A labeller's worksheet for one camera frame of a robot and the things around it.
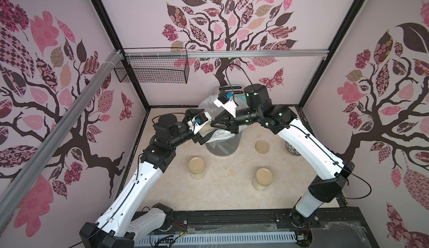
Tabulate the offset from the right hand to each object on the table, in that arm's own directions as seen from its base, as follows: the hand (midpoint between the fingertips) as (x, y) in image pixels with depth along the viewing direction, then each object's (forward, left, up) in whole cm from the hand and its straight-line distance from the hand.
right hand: (213, 119), depth 61 cm
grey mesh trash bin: (+11, -5, -38) cm, 40 cm away
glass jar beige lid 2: (-11, -23, -31) cm, 40 cm away
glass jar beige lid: (-4, +10, -30) cm, 32 cm away
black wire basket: (+47, +36, -5) cm, 59 cm away
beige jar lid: (+11, -27, -39) cm, 49 cm away
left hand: (+4, +3, -5) cm, 6 cm away
